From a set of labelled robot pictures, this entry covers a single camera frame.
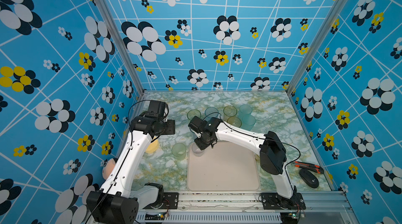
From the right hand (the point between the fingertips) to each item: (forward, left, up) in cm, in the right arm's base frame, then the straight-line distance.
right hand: (202, 143), depth 86 cm
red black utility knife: (-10, -60, -7) cm, 61 cm away
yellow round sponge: (0, +29, -4) cm, 29 cm away
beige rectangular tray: (-9, -13, -9) cm, 18 cm away
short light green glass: (-3, +13, -4) cm, 14 cm away
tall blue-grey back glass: (+19, -4, +6) cm, 20 cm away
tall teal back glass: (+24, -27, 0) cm, 37 cm away
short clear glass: (-2, +4, -5) cm, 6 cm away
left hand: (+3, +16, +14) cm, 21 cm away
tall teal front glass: (+16, -28, -2) cm, 33 cm away
